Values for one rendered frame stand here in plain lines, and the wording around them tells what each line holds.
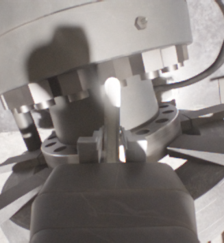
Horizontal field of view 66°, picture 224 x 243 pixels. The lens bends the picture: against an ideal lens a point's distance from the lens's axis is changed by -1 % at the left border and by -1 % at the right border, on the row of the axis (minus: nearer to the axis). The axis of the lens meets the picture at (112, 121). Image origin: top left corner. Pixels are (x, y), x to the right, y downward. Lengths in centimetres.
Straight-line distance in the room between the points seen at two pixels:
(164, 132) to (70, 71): 26
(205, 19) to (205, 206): 111
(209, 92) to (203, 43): 31
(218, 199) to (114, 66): 28
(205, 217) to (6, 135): 141
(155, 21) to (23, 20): 21
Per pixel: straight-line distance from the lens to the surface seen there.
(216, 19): 132
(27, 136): 87
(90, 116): 42
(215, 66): 55
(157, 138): 42
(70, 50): 30
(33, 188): 46
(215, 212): 35
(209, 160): 41
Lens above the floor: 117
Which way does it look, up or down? 73 degrees down
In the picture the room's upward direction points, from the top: 165 degrees counter-clockwise
